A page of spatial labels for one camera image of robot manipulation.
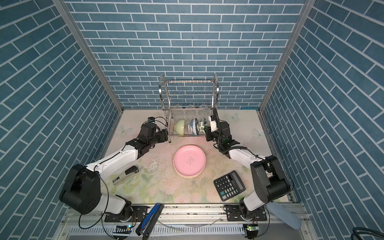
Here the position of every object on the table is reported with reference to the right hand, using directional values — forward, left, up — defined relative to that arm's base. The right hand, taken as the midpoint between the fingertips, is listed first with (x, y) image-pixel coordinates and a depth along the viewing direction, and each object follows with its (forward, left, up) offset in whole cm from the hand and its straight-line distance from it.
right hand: (205, 126), depth 90 cm
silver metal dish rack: (+21, +14, -3) cm, 26 cm away
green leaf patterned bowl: (+3, +3, -3) cm, 5 cm away
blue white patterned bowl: (+2, +7, -3) cm, 8 cm away
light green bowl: (+1, +16, -3) cm, 16 cm away
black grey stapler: (-28, +41, -11) cm, 51 cm away
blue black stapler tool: (-51, +25, -16) cm, 59 cm away
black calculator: (-29, -15, -15) cm, 36 cm away
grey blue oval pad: (-41, -41, -15) cm, 60 cm away
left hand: (-5, +24, -1) cm, 25 cm away
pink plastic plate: (-16, +9, -15) cm, 24 cm away
